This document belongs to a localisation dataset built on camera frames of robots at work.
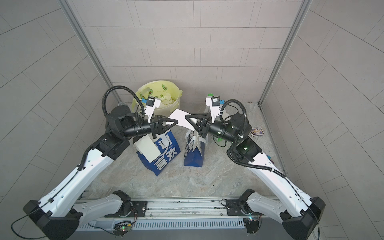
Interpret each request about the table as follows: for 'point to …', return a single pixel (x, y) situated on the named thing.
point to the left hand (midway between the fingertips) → (178, 124)
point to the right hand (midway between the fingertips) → (187, 120)
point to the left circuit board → (121, 229)
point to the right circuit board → (252, 226)
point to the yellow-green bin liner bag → (157, 88)
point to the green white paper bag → (218, 140)
